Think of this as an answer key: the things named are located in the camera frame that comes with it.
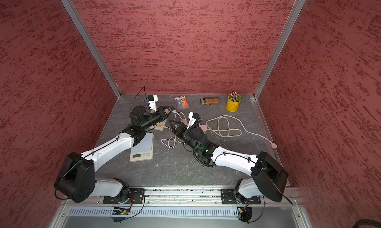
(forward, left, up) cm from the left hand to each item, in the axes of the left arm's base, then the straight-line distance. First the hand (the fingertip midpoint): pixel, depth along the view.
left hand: (174, 109), depth 77 cm
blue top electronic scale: (-14, +19, -21) cm, 32 cm away
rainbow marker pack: (+27, 0, -25) cm, 37 cm away
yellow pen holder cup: (+21, -38, -16) cm, 46 cm away
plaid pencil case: (+28, -18, -24) cm, 41 cm away
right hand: (-9, +2, -1) cm, 10 cm away
